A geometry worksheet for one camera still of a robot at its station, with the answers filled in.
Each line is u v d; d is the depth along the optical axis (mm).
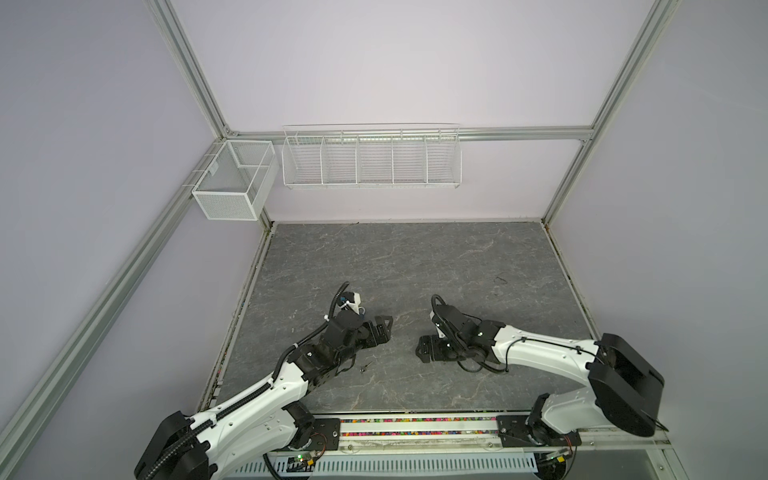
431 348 739
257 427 569
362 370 844
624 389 428
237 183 1010
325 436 735
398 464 1577
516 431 762
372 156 976
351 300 733
